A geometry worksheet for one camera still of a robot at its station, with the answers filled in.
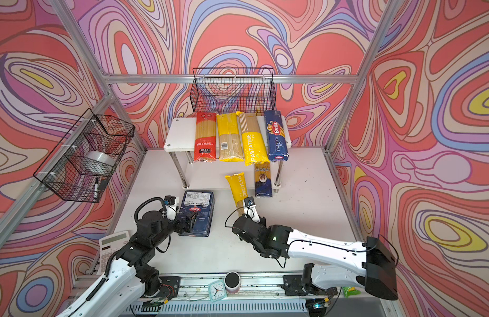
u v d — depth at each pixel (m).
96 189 0.72
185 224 0.72
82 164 0.70
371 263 0.41
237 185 0.84
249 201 0.65
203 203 0.88
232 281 0.71
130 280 0.54
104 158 0.74
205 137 0.73
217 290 0.71
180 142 0.75
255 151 0.69
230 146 0.71
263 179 0.95
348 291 0.72
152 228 0.60
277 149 0.68
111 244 0.82
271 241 0.52
